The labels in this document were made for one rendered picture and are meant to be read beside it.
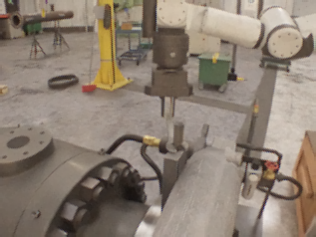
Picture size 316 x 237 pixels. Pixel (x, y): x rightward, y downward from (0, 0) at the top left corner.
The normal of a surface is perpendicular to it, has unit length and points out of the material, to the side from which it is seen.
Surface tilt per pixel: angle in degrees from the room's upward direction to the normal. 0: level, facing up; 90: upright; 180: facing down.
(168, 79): 86
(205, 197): 6
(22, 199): 25
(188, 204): 10
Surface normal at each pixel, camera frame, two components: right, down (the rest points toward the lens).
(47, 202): -0.14, -0.68
